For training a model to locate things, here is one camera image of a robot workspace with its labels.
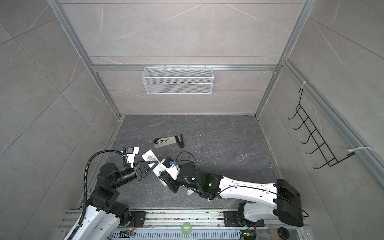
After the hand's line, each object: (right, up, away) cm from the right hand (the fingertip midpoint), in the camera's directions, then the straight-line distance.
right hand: (161, 174), depth 66 cm
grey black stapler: (-8, +11, +34) cm, 37 cm away
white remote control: (-5, +8, -1) cm, 10 cm away
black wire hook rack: (+70, +7, -6) cm, 70 cm away
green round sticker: (+11, -28, +5) cm, 31 cm away
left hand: (-2, +6, 0) cm, 6 cm away
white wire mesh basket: (+3, +54, +34) cm, 64 cm away
